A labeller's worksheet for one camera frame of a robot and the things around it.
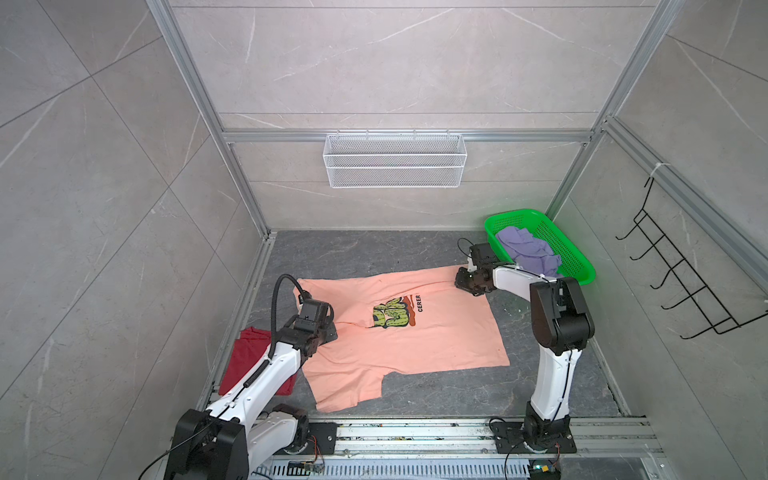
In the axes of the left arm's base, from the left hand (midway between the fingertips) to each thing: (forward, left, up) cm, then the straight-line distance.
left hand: (324, 321), depth 87 cm
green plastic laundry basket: (+18, -85, -1) cm, 87 cm away
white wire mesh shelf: (+48, -23, +23) cm, 58 cm away
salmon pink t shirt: (+1, -21, -7) cm, 22 cm away
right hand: (+18, -44, -6) cm, 48 cm away
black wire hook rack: (-11, -85, +24) cm, 89 cm away
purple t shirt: (+28, -74, -5) cm, 79 cm away
